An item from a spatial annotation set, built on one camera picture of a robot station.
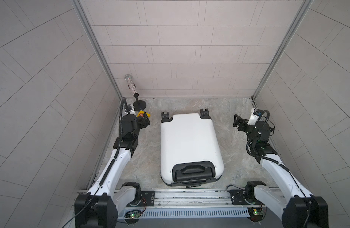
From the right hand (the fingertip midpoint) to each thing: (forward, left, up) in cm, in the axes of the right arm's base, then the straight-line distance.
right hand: (240, 114), depth 80 cm
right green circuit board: (-44, +1, -22) cm, 49 cm away
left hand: (+4, +56, +3) cm, 57 cm away
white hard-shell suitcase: (-20, +31, -2) cm, 37 cm away
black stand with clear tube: (+28, +67, -17) cm, 74 cm away
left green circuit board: (-41, +60, -17) cm, 75 cm away
